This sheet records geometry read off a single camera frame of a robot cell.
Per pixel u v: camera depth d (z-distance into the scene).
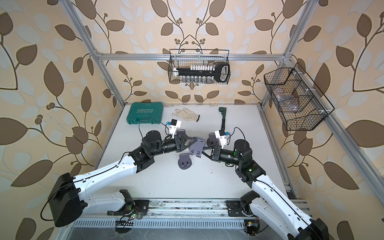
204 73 0.84
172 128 0.66
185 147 0.64
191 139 0.67
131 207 0.68
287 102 0.70
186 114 1.13
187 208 0.75
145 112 1.09
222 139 0.66
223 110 1.16
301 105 0.73
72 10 0.74
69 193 0.40
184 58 0.91
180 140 0.61
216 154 0.61
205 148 0.66
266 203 0.50
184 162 0.85
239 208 0.72
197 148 0.66
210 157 0.64
